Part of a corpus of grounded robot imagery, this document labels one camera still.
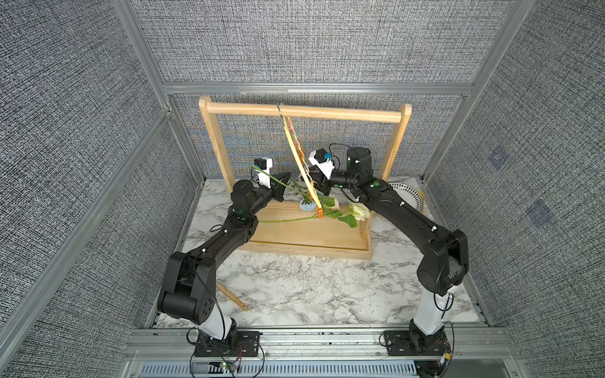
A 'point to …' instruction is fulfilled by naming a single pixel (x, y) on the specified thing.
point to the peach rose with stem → (331, 202)
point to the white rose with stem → (355, 211)
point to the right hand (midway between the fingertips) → (304, 166)
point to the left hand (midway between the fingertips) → (293, 172)
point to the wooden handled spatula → (231, 297)
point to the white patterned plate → (409, 194)
